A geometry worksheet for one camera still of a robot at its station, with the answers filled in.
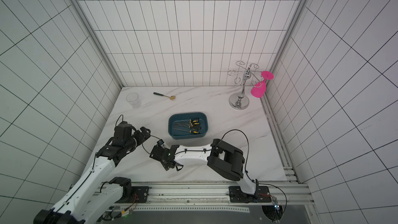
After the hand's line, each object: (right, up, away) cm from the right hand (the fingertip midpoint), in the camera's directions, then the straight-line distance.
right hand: (166, 163), depth 84 cm
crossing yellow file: (+17, +20, +14) cm, 29 cm away
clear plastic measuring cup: (-27, +35, +22) cm, 49 cm away
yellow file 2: (+14, +17, +11) cm, 25 cm away
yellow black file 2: (+16, +15, +9) cm, 24 cm away
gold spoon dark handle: (-3, +37, +30) cm, 47 cm away
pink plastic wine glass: (+59, +43, +17) cm, 75 cm away
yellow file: (+16, +22, +15) cm, 31 cm away
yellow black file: (+13, +18, +11) cm, 25 cm away
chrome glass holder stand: (+48, +34, +25) cm, 64 cm away
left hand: (-12, +14, -1) cm, 19 cm away
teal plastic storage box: (+5, +18, +13) cm, 23 cm away
